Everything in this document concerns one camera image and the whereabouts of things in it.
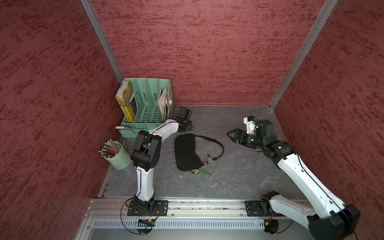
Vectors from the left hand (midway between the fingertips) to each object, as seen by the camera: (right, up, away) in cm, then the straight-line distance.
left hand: (187, 128), depth 99 cm
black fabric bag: (0, -17, -7) cm, 19 cm away
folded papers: (-14, +18, -7) cm, 24 cm away
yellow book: (-40, +20, -8) cm, 45 cm away
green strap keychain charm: (+9, -24, -13) cm, 28 cm away
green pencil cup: (-41, -12, -17) cm, 46 cm away
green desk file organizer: (-29, +26, +1) cm, 39 cm away
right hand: (+24, -3, -24) cm, 34 cm away
